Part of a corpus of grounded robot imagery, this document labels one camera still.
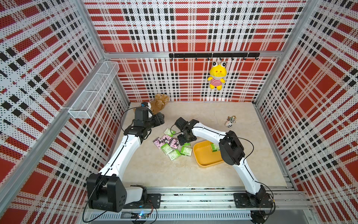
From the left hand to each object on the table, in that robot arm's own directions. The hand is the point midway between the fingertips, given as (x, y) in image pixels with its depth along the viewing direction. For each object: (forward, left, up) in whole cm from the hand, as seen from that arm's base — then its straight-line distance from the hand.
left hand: (161, 117), depth 83 cm
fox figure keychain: (+16, -52, -22) cm, 59 cm away
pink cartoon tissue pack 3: (-7, -7, -19) cm, 22 cm away
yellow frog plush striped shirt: (+28, -36, +12) cm, 48 cm away
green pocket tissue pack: (-11, -2, -20) cm, 23 cm away
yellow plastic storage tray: (-14, -27, -24) cm, 39 cm away
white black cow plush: (+9, -47, -21) cm, 53 cm away
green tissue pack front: (-13, -15, -20) cm, 28 cm away
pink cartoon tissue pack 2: (-4, -1, -20) cm, 20 cm away
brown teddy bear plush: (+23, +6, -10) cm, 26 cm away
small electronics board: (-48, +8, -20) cm, 53 cm away
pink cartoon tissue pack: (-7, +4, -19) cm, 21 cm away
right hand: (-5, -15, -20) cm, 26 cm away
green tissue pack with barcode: (-16, -7, -20) cm, 26 cm away
